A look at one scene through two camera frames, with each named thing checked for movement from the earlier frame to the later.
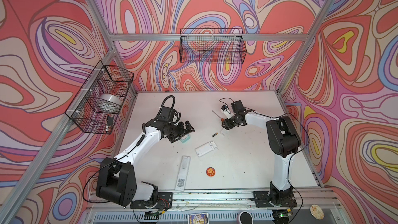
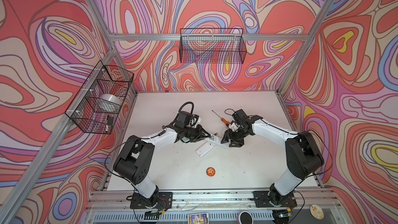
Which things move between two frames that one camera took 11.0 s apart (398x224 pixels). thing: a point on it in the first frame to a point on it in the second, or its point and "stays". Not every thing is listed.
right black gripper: x=229 y=125 to x=229 y=132
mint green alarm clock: x=185 y=138 stays
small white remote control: x=205 y=148 stays
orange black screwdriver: x=222 y=119 stays
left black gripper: x=182 y=132 to x=199 y=134
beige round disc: x=316 y=212 stays
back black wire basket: x=212 y=45 stays
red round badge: x=210 y=171 stays
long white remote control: x=181 y=182 to x=217 y=140
